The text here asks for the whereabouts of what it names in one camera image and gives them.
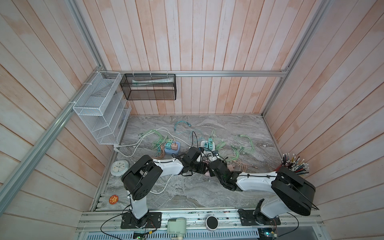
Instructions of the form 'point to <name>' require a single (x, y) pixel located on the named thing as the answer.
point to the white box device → (177, 227)
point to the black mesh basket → (149, 86)
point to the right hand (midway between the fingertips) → (211, 162)
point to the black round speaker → (212, 223)
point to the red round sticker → (113, 199)
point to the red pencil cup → (295, 164)
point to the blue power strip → (172, 147)
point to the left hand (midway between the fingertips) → (205, 171)
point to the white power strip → (207, 145)
